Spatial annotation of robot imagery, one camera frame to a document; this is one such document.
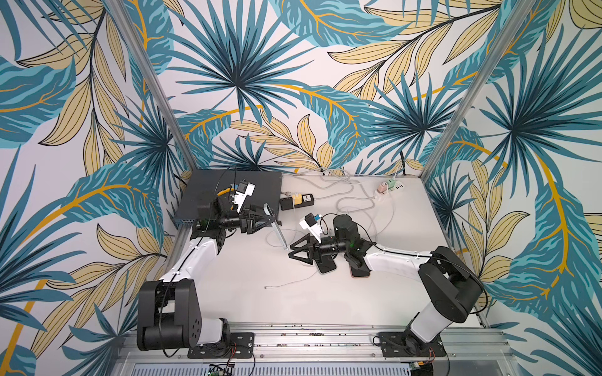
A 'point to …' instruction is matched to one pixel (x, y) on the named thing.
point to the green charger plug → (390, 183)
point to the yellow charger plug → (298, 200)
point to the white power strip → (398, 186)
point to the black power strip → (288, 203)
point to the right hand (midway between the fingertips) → (279, 269)
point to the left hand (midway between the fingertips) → (271, 218)
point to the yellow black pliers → (231, 189)
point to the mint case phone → (327, 264)
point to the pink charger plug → (382, 188)
